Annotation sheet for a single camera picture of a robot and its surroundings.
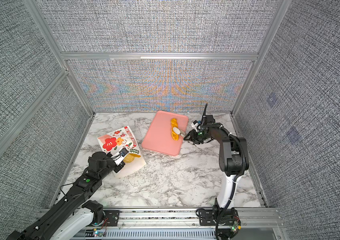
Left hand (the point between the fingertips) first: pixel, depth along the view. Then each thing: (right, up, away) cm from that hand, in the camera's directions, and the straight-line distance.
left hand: (123, 152), depth 82 cm
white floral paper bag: (-8, +5, +6) cm, 11 cm away
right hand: (+37, +6, +15) cm, 40 cm away
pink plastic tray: (+18, +6, +21) cm, 29 cm away
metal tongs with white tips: (+32, +11, +17) cm, 38 cm away
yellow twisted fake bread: (+29, +17, +28) cm, 44 cm away
